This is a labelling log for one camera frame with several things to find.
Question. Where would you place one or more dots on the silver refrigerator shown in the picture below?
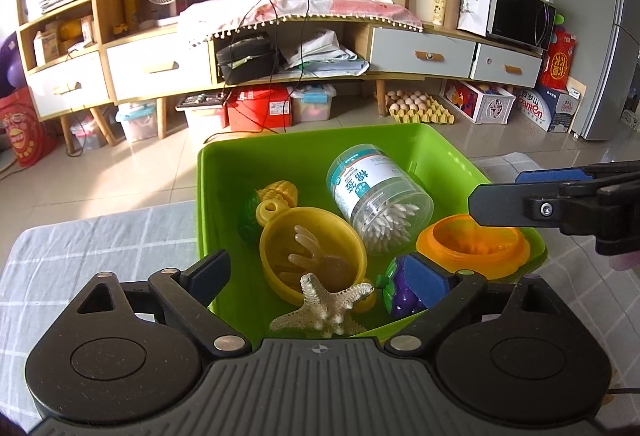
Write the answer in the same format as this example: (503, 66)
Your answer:
(610, 66)

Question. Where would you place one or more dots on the small clear storage box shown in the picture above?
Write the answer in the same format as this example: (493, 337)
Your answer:
(89, 134)

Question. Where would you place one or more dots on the tasselled cover cloth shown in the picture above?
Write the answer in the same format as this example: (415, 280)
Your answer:
(325, 6)

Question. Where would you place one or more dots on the toy corn cob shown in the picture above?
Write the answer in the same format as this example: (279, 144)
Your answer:
(280, 193)

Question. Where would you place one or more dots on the black bag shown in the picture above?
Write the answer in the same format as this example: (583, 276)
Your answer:
(245, 59)

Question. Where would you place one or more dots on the green plastic storage bin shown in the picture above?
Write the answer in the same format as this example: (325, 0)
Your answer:
(300, 156)

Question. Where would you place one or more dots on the translucent toy hand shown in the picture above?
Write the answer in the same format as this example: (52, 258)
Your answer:
(320, 256)

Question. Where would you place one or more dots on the white paper sheet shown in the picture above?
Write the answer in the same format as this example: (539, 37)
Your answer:
(475, 4)

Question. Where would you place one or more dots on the yellow egg tray with eggs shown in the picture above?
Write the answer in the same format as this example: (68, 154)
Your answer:
(417, 106)

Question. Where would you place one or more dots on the red gift packet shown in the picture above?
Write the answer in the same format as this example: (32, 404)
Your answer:
(557, 59)

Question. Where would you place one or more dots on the pile of papers and bags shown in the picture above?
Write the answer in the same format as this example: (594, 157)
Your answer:
(325, 56)

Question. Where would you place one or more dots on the grey checkered tablecloth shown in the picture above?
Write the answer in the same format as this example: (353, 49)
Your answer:
(100, 241)

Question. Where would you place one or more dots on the red box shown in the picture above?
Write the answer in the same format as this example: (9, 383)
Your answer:
(257, 109)

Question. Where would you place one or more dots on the white storage box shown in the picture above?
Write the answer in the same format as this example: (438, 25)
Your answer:
(202, 116)

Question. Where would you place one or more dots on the red printed bag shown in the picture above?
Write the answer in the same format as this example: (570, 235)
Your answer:
(25, 131)

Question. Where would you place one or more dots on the blue and white carton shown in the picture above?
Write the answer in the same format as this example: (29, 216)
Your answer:
(547, 109)

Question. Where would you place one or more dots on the purple toy grapes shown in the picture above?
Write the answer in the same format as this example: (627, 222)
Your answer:
(400, 301)

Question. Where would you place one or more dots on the orange and yellow toy dish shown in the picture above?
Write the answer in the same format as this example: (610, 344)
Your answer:
(450, 257)

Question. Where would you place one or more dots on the black microwave oven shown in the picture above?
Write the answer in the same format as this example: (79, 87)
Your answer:
(520, 16)

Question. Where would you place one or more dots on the yellow box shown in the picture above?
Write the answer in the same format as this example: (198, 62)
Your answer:
(131, 9)

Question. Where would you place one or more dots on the clear cotton swab jar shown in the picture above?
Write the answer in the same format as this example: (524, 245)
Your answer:
(370, 186)

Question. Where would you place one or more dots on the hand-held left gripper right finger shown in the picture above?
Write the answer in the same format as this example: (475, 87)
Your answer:
(425, 278)

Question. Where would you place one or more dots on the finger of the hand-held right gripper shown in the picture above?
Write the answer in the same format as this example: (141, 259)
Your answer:
(500, 206)
(550, 176)

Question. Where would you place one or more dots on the purple ball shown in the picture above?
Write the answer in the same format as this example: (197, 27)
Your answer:
(10, 64)

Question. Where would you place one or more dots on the white cabinet drawer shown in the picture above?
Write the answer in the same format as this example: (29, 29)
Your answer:
(67, 86)
(507, 66)
(422, 51)
(157, 69)

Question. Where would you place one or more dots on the yellow toy pot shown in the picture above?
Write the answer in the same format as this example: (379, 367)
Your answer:
(280, 246)

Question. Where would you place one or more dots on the dried starfish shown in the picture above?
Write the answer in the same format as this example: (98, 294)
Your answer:
(320, 301)

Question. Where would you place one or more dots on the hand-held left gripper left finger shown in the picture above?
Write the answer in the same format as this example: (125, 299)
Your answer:
(210, 276)

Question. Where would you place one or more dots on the cardboard box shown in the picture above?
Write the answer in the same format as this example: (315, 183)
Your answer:
(46, 46)

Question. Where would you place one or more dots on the clear box with blue lid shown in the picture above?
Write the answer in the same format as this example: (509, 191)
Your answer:
(137, 124)

